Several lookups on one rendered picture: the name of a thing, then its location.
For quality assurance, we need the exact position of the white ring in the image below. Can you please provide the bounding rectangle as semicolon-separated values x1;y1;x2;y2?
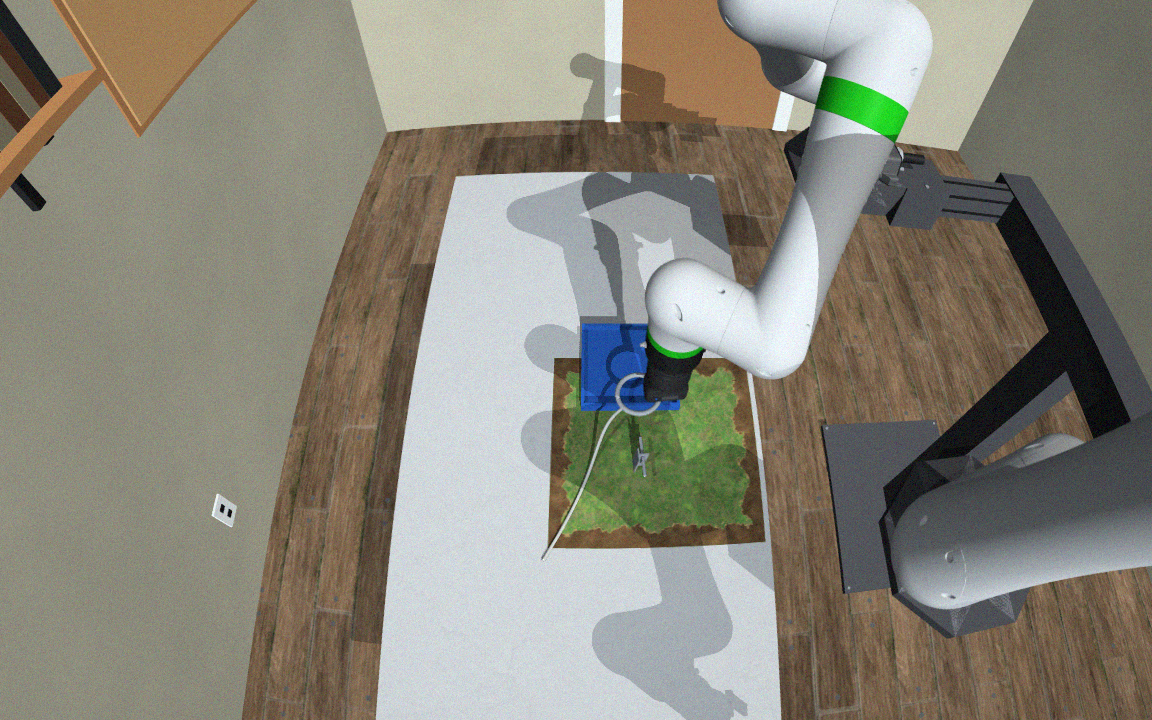
615;372;661;416

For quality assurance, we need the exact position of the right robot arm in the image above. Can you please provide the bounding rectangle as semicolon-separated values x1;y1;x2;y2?
645;0;933;379

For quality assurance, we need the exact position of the blue tray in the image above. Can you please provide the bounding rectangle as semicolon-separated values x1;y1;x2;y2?
581;324;654;411

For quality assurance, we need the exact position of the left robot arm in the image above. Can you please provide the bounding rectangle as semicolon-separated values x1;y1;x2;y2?
890;411;1152;609

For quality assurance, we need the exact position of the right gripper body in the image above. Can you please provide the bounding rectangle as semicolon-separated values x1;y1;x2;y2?
641;333;706;402

